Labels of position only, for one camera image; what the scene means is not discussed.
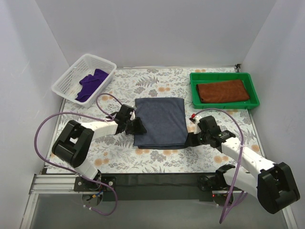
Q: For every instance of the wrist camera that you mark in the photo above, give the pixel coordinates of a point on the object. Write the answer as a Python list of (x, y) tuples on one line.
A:
[(204, 125), (125, 113)]

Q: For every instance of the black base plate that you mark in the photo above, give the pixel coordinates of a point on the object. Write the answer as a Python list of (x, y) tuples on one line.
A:
[(83, 185), (213, 183)]

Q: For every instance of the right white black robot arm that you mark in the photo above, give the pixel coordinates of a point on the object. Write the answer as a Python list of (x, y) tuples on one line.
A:
[(272, 184)]

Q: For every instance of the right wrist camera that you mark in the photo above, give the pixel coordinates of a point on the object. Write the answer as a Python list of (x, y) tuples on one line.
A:
[(204, 125)]

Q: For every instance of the white plastic basket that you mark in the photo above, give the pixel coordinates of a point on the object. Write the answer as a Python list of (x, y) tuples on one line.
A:
[(68, 85)]

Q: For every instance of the floral table mat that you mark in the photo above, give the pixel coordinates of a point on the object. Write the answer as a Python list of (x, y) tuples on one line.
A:
[(117, 154)]

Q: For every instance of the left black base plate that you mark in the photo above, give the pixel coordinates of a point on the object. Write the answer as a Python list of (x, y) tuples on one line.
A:
[(83, 185)]

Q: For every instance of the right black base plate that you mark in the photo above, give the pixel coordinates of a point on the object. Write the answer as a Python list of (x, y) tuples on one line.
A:
[(213, 183)]

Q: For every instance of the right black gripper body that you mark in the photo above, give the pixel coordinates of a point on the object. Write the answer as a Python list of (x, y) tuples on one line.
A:
[(195, 139)]

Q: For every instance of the brown towel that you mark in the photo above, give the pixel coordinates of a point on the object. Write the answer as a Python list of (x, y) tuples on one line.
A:
[(222, 92)]

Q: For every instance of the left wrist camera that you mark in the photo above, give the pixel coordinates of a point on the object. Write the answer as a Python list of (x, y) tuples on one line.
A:
[(125, 113)]

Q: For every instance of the purple cloth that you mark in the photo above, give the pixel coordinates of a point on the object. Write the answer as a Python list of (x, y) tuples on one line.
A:
[(90, 83)]

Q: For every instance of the green plastic tray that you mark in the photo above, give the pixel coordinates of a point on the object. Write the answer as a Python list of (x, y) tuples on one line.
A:
[(198, 78)]

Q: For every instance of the grey cloth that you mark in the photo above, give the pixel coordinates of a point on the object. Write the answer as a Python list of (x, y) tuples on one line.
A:
[(165, 122)]

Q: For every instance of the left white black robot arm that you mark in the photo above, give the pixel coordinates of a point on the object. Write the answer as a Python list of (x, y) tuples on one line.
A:
[(72, 146)]

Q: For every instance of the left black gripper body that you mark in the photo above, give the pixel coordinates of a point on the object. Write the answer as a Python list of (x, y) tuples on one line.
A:
[(133, 126)]

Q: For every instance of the aluminium frame rail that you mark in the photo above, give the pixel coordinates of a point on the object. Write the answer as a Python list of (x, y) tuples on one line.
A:
[(53, 184)]

